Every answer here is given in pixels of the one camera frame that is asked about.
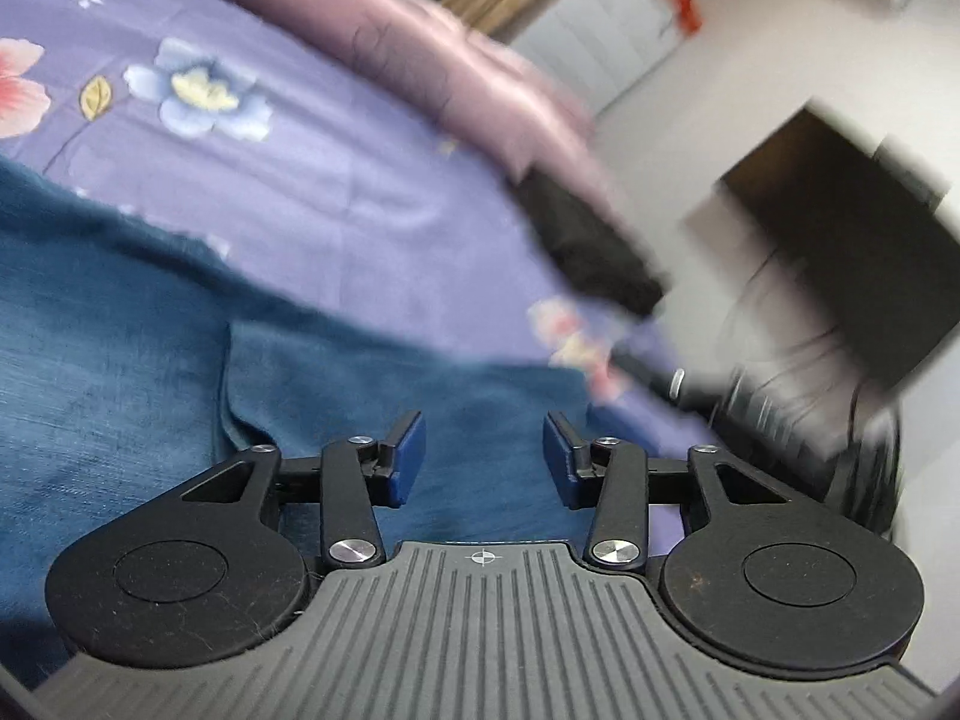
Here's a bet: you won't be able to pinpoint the blue denim pants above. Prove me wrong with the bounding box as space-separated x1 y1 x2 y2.
0 156 717 691

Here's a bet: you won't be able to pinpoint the white cabinet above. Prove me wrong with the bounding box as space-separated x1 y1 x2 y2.
510 0 680 117

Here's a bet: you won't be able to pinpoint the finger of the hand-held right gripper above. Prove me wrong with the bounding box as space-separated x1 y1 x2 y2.
611 349 722 415

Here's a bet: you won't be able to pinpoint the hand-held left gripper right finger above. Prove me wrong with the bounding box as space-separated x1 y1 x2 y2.
541 411 803 569

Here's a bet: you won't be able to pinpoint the black television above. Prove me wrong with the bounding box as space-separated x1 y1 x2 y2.
679 97 960 395

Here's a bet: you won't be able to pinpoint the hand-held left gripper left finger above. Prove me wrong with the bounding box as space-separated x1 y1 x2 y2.
161 411 428 569

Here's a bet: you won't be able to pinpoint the folded black cloth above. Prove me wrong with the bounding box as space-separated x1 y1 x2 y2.
510 169 668 320

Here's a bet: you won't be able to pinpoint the pink quilt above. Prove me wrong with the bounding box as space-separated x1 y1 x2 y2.
105 0 676 278

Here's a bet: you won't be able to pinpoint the black cable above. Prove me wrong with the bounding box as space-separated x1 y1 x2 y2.
720 240 871 406

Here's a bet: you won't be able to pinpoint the purple floral bed sheet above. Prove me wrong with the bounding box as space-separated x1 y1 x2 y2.
0 0 721 451

